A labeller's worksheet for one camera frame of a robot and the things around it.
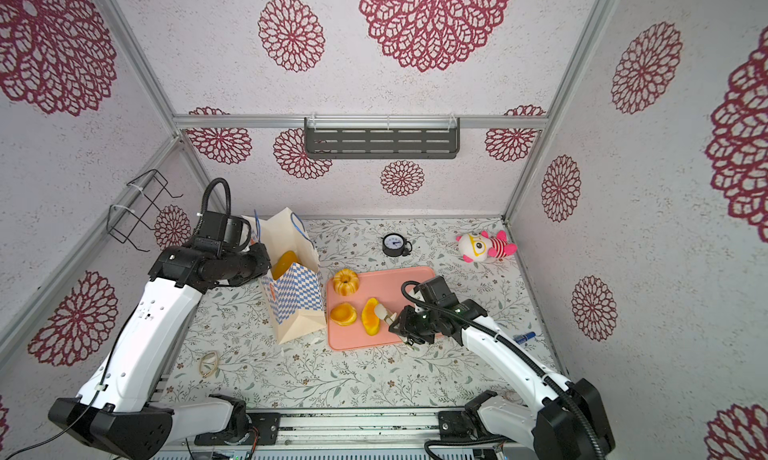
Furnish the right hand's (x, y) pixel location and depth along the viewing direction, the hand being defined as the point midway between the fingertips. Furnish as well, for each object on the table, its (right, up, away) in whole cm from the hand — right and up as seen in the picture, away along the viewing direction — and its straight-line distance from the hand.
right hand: (391, 327), depth 78 cm
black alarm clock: (+3, +21, +32) cm, 38 cm away
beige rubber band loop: (-53, -12, +6) cm, 55 cm away
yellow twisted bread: (-6, -1, +12) cm, 13 cm away
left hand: (-30, +16, -4) cm, 34 cm away
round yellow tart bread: (-14, +1, +11) cm, 18 cm away
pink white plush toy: (+30, +21, +25) cm, 44 cm away
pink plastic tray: (-2, +7, +23) cm, 24 cm away
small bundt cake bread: (-15, +9, +20) cm, 26 cm away
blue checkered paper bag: (-25, +11, 0) cm, 27 cm away
